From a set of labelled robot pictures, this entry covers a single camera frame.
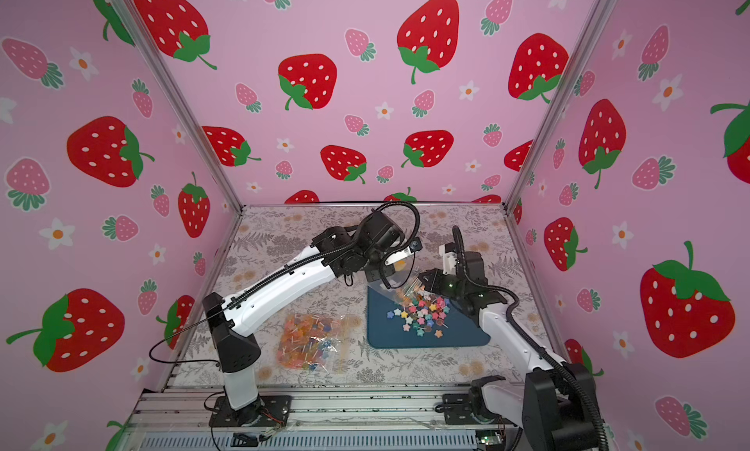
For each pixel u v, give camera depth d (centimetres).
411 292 93
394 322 88
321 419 74
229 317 44
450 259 77
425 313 89
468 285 65
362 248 51
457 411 74
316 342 84
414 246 63
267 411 73
